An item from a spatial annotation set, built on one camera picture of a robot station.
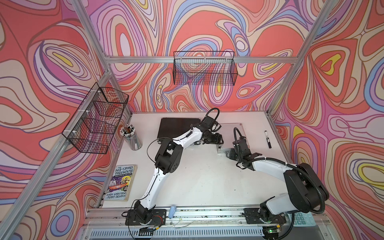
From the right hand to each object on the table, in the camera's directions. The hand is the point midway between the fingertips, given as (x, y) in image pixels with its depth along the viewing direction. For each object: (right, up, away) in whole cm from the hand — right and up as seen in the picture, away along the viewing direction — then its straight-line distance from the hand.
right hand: (234, 156), depth 93 cm
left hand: (-7, +8, +3) cm, 11 cm away
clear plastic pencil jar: (-64, +16, -7) cm, 66 cm away
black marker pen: (+26, +10, +9) cm, 29 cm away
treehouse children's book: (-67, -12, -10) cm, 69 cm away
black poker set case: (-42, +18, +12) cm, 47 cm away
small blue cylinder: (-37, -24, -20) cm, 48 cm away
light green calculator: (+27, -26, -22) cm, 44 cm away
